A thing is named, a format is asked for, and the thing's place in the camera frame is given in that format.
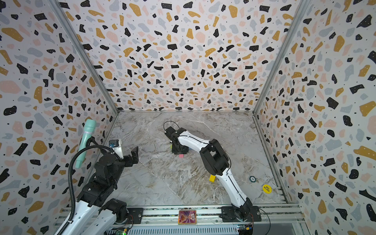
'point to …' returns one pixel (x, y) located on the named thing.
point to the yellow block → (212, 178)
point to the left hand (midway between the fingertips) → (131, 148)
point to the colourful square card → (187, 217)
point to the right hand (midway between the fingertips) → (181, 152)
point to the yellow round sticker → (267, 189)
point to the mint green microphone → (89, 127)
